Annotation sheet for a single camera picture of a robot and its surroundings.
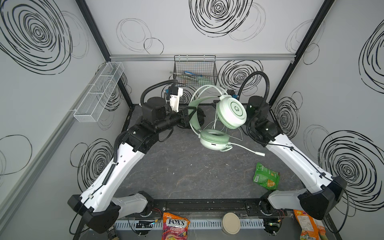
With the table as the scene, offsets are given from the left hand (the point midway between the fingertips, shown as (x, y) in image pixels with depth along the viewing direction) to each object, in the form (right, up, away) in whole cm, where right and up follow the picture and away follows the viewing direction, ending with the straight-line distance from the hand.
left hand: (197, 110), depth 59 cm
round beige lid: (+15, -49, +6) cm, 52 cm away
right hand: (+7, +5, +5) cm, 10 cm away
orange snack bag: (+49, -51, +4) cm, 71 cm away
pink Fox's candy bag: (-10, -52, +7) cm, 54 cm away
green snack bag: (+38, -36, +21) cm, 56 cm away
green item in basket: (+3, +19, +28) cm, 33 cm away
